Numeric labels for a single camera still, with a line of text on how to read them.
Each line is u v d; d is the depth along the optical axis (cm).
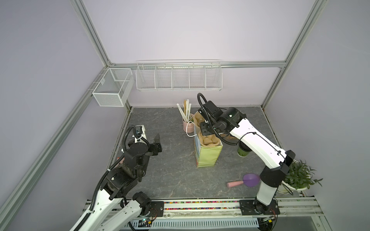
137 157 44
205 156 76
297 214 73
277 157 44
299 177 68
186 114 100
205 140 74
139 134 51
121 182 43
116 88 103
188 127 99
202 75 105
